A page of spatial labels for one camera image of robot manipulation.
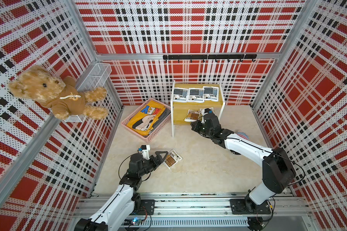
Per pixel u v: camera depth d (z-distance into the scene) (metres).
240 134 0.96
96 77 0.86
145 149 0.78
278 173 0.45
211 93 0.80
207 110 0.77
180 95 0.80
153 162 0.73
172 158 0.89
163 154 0.78
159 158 0.73
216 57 0.89
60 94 0.53
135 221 0.69
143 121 1.02
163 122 1.04
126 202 0.56
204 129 0.72
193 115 0.91
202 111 0.80
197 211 0.73
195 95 0.79
